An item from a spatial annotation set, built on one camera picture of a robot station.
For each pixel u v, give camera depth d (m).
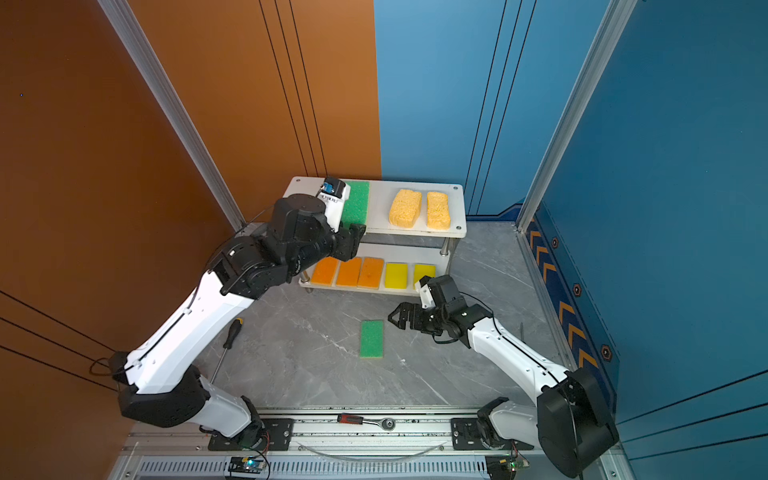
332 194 0.50
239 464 0.71
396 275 0.97
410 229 0.72
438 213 0.71
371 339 0.89
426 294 0.77
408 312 0.74
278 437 0.74
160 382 0.39
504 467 0.70
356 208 0.61
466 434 0.73
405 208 0.72
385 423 0.73
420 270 0.97
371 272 0.97
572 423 0.39
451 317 0.63
